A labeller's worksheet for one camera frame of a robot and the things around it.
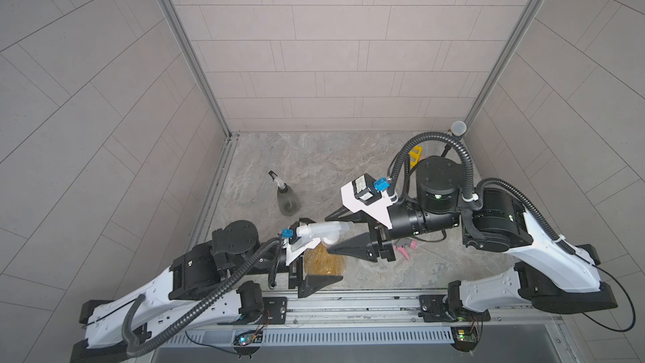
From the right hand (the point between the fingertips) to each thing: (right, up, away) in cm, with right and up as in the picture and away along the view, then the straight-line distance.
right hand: (335, 237), depth 40 cm
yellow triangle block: (+35, +13, +68) cm, 78 cm away
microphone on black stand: (+43, +22, +47) cm, 67 cm away
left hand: (+1, -7, +9) cm, 11 cm away
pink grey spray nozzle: (+22, -17, +43) cm, 51 cm away
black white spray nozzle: (-20, +5, +41) cm, 45 cm away
